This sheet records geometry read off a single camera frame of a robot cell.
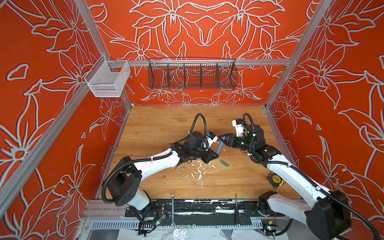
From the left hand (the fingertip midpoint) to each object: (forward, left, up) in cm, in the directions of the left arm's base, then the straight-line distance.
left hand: (218, 154), depth 76 cm
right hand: (+7, 0, +6) cm, 9 cm away
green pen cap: (+2, -6, -14) cm, 16 cm away
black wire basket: (+51, +16, +15) cm, 55 cm away
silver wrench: (-30, +21, -15) cm, 40 cm away
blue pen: (+4, -1, +4) cm, 6 cm away
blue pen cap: (+6, -2, +7) cm, 9 cm away
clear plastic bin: (+41, +70, +16) cm, 83 cm away
